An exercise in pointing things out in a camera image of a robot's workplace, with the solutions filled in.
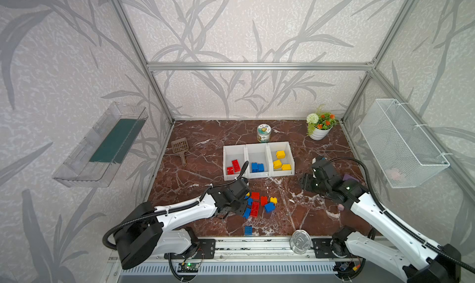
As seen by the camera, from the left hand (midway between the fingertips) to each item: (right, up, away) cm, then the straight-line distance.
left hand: (245, 200), depth 83 cm
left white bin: (-7, +17, +18) cm, 26 cm away
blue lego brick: (+4, +13, +13) cm, 19 cm away
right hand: (+26, +12, -3) cm, 29 cm away
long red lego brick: (+4, -4, 0) cm, 6 cm away
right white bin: (+19, +16, +15) cm, 29 cm away
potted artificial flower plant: (+41, +36, +19) cm, 58 cm away
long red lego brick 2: (-5, +13, +15) cm, 21 cm away
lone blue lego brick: (+1, -10, -6) cm, 12 cm away
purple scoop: (+53, +8, +11) cm, 54 cm away
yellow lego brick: (+21, +13, +13) cm, 28 cm away
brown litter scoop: (-39, +23, +25) cm, 52 cm away
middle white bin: (+7, +17, +19) cm, 27 cm away
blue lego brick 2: (+11, -3, 0) cm, 11 cm away
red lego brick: (-8, +11, +13) cm, 19 cm away
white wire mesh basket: (+55, +24, -21) cm, 63 cm away
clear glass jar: (+22, -11, -13) cm, 28 cm away
